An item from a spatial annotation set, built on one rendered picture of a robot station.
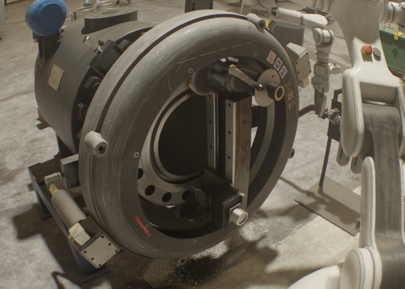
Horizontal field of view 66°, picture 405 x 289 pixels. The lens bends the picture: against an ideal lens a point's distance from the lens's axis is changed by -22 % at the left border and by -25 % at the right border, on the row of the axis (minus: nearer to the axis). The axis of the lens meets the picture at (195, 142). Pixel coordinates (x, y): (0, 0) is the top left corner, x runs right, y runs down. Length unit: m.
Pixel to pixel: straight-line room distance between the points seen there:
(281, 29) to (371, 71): 2.69
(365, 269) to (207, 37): 0.66
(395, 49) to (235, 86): 3.31
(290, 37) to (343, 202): 2.15
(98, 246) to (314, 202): 1.19
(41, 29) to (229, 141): 0.82
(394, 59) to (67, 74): 3.55
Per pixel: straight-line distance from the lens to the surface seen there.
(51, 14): 1.43
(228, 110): 1.00
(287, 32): 3.68
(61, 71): 1.31
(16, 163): 2.37
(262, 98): 1.07
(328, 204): 1.89
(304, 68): 1.29
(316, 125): 2.63
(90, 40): 0.86
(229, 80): 0.97
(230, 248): 1.60
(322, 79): 1.59
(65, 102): 1.22
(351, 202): 1.94
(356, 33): 1.12
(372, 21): 1.14
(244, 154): 1.08
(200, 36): 0.87
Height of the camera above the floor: 1.15
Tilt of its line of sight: 30 degrees down
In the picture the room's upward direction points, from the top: straight up
